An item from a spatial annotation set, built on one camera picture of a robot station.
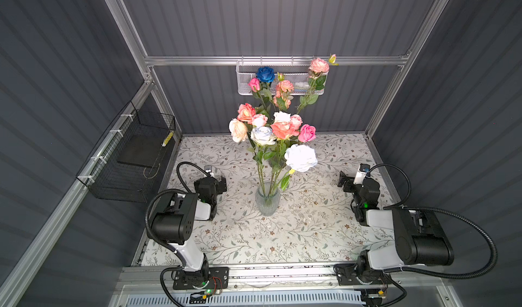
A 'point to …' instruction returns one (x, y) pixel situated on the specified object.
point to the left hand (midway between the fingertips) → (210, 178)
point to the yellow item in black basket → (168, 138)
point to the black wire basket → (123, 166)
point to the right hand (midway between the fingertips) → (355, 174)
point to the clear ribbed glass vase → (268, 197)
